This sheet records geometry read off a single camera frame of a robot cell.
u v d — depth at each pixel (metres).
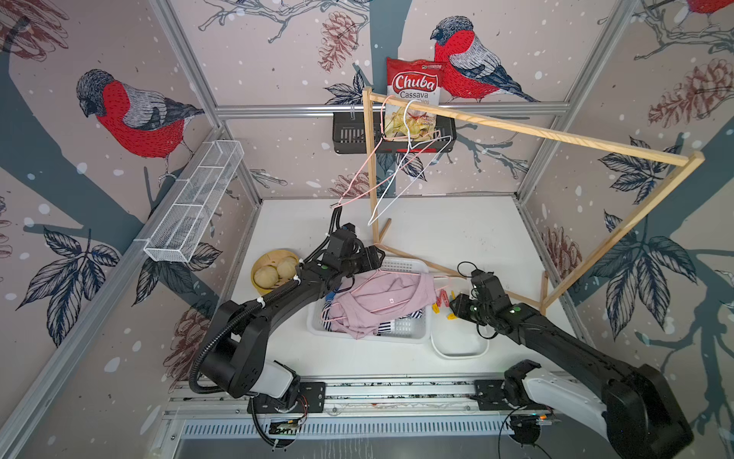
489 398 0.73
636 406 0.39
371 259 0.77
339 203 0.67
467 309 0.76
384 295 0.81
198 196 0.80
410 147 0.66
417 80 0.83
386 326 0.78
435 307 0.89
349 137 0.95
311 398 0.73
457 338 0.81
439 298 0.90
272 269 0.94
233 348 0.43
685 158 0.45
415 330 0.83
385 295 0.81
